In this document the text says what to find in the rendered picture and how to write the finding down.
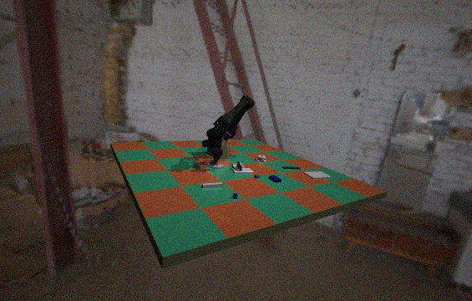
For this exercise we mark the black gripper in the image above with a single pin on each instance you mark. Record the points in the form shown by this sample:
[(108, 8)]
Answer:
[(216, 150)]

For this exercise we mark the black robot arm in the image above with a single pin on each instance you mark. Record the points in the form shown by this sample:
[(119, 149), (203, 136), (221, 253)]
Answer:
[(229, 122)]

